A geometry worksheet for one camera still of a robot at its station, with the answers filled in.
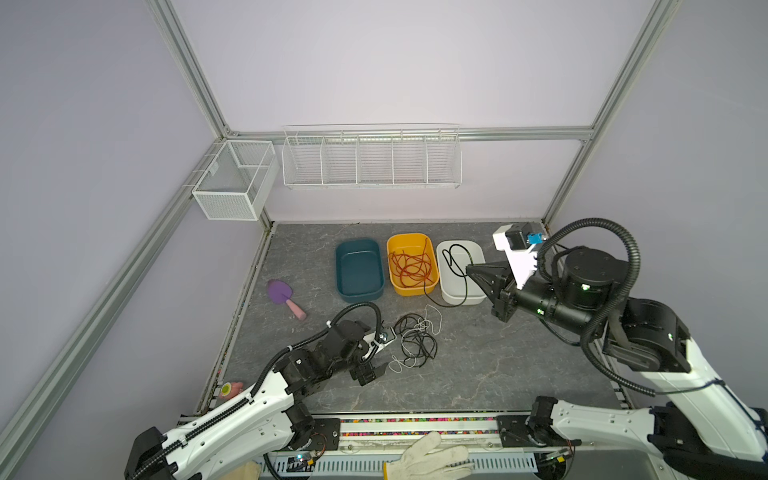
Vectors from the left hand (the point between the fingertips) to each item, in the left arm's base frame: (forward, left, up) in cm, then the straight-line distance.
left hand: (373, 347), depth 77 cm
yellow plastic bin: (+40, -15, -7) cm, 43 cm away
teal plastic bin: (+32, +5, -11) cm, 35 cm away
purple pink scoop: (+26, +33, -13) cm, 44 cm away
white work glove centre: (-24, -10, -11) cm, 29 cm away
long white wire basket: (+58, -2, +18) cm, 61 cm away
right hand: (0, -19, +33) cm, 38 cm away
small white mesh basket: (+57, +45, +12) cm, 73 cm away
